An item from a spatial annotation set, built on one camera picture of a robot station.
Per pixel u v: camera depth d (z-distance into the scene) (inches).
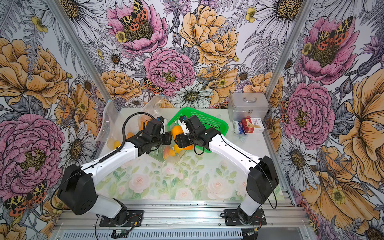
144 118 38.6
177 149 34.2
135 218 29.2
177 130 30.6
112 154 20.3
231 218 27.3
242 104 42.4
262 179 16.9
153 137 25.7
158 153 37.9
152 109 39.4
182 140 27.8
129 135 24.8
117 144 35.1
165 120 31.1
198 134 24.2
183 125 28.7
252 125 42.6
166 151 36.1
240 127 43.0
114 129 45.6
